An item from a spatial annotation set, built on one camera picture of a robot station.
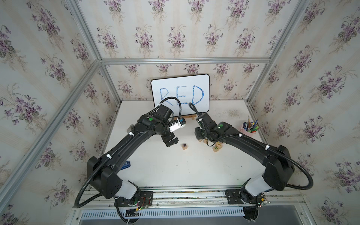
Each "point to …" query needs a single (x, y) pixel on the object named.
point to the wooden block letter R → (184, 146)
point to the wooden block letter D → (218, 146)
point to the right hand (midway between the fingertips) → (200, 132)
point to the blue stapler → (127, 164)
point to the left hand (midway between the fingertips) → (172, 133)
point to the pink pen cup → (246, 132)
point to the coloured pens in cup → (251, 127)
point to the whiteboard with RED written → (191, 89)
